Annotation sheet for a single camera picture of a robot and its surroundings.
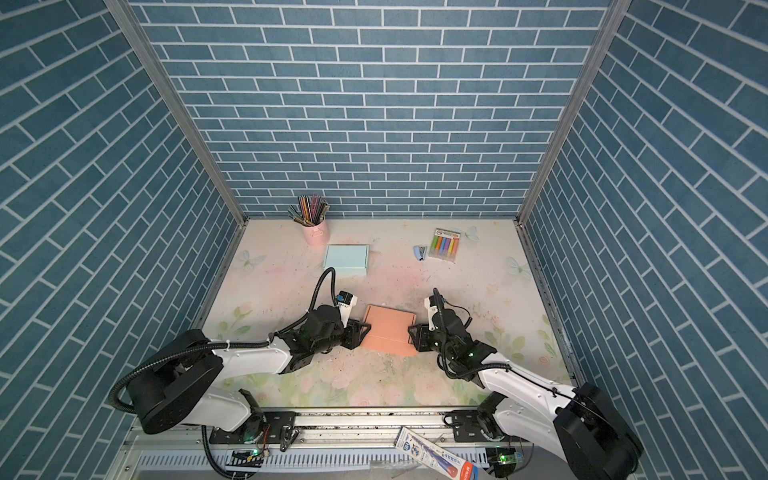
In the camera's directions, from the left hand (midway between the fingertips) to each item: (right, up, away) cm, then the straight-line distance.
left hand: (367, 327), depth 87 cm
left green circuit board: (-28, -28, -15) cm, 42 cm away
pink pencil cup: (-20, +28, +21) cm, 40 cm away
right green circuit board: (+34, -27, -16) cm, 46 cm away
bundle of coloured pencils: (-23, +37, +22) cm, 49 cm away
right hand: (+12, +1, -2) cm, 13 cm away
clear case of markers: (+27, +24, +25) cm, 44 cm away
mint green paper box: (-9, +19, +18) cm, 28 cm away
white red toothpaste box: (+18, -25, -17) cm, 36 cm away
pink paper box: (+6, -2, 0) cm, 7 cm away
